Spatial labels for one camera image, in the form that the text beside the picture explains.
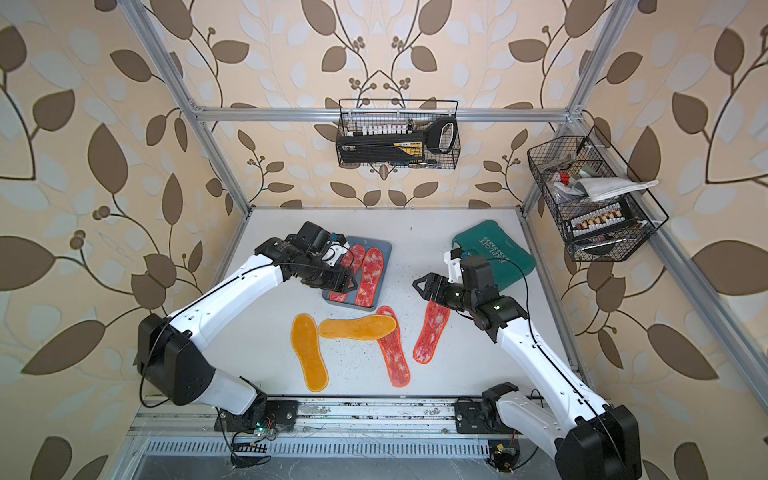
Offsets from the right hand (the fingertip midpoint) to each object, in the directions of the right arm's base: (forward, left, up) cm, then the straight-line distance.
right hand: (422, 286), depth 78 cm
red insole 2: (-11, +8, -17) cm, 22 cm away
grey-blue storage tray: (+25, +10, -17) cm, 32 cm away
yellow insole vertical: (-7, +34, -17) cm, 39 cm away
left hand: (+2, +20, 0) cm, 20 cm away
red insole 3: (-2, -5, -18) cm, 19 cm away
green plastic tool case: (+17, -31, -14) cm, 38 cm away
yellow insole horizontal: (-4, +17, -17) cm, 24 cm away
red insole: (+18, +15, -16) cm, 28 cm away
